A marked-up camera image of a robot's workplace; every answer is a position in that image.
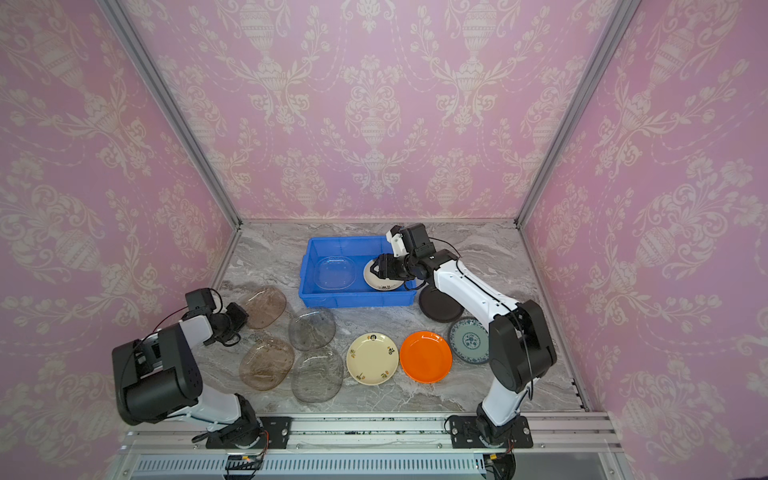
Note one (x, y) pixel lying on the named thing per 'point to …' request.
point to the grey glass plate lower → (317, 375)
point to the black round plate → (439, 306)
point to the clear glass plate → (335, 273)
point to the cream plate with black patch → (377, 283)
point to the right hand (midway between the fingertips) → (379, 268)
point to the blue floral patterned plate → (469, 340)
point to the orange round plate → (426, 357)
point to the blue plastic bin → (358, 250)
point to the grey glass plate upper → (312, 329)
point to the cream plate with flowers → (372, 358)
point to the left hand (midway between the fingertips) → (247, 315)
